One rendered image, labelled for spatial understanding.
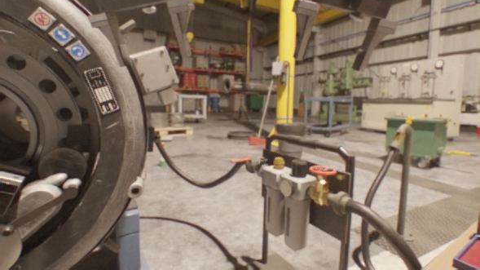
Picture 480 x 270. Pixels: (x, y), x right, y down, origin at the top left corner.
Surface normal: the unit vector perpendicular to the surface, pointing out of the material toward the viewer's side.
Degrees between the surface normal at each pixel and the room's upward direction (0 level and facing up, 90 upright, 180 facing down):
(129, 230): 90
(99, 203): 90
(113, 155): 90
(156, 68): 90
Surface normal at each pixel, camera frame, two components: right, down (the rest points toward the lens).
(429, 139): -0.81, 0.03
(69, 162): 0.53, 0.07
